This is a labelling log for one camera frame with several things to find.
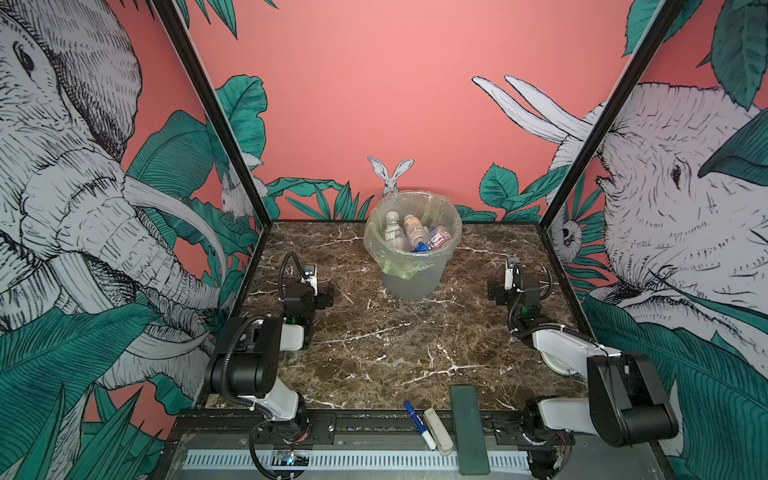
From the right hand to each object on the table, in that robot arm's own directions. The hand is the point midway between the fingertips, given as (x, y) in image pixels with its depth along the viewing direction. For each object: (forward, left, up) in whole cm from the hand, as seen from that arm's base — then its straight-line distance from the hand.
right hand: (507, 272), depth 90 cm
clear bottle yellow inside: (+8, +28, +9) cm, 31 cm away
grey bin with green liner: (-5, +31, +6) cm, 33 cm away
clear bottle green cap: (+6, +35, +10) cm, 36 cm away
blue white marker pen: (-40, +28, -11) cm, 49 cm away
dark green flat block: (-43, +15, -12) cm, 47 cm away
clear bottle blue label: (0, +27, +12) cm, 29 cm away
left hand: (+1, +61, -4) cm, 61 cm away
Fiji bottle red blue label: (+3, +22, +13) cm, 26 cm away
